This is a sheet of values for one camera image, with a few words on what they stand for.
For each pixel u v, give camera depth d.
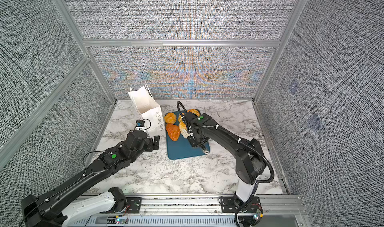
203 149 0.73
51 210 0.39
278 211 0.73
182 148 0.91
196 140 0.72
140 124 0.63
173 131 0.97
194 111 1.09
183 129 0.88
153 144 0.68
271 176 0.43
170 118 1.03
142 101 0.93
